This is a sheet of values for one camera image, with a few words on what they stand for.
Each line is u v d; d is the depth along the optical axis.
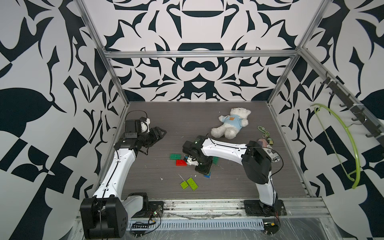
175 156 0.90
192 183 0.83
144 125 0.68
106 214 0.39
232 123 0.99
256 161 0.53
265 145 0.94
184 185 0.81
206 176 0.83
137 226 0.73
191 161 0.76
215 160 0.79
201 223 0.71
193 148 0.64
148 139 0.69
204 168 0.74
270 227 0.71
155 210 0.73
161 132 0.74
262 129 1.05
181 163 0.87
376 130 0.51
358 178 0.57
